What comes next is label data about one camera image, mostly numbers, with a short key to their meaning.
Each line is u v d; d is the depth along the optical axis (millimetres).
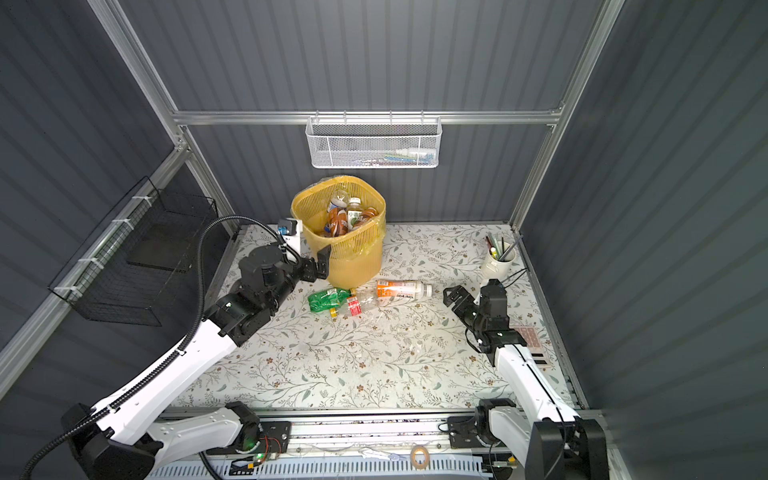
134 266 724
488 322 643
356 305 915
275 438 723
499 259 991
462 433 738
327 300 965
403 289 963
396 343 892
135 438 409
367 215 906
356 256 860
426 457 707
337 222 889
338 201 963
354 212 966
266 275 505
